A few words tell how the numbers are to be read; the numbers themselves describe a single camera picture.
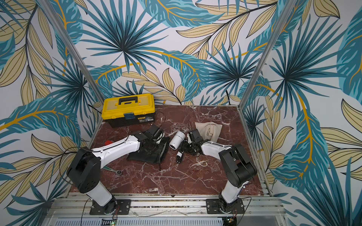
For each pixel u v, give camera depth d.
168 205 0.75
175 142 0.92
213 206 0.74
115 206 0.68
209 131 0.97
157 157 0.86
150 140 0.64
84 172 0.44
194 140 0.75
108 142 0.96
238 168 0.47
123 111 0.95
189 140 0.78
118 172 0.84
